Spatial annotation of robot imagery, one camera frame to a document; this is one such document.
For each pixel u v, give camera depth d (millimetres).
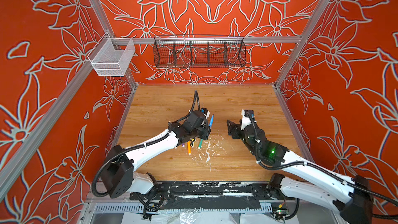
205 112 714
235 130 646
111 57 933
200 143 879
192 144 697
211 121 795
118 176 406
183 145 580
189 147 871
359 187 396
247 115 617
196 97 711
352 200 391
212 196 727
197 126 610
